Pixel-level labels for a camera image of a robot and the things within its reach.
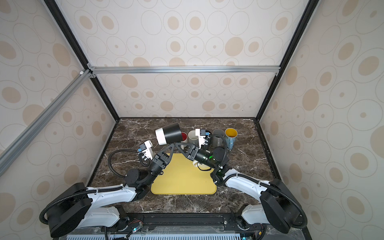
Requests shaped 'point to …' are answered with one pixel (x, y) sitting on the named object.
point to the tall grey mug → (217, 141)
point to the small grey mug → (193, 139)
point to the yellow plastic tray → (180, 176)
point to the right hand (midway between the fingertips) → (176, 148)
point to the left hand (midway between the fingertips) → (177, 148)
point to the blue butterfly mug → (230, 134)
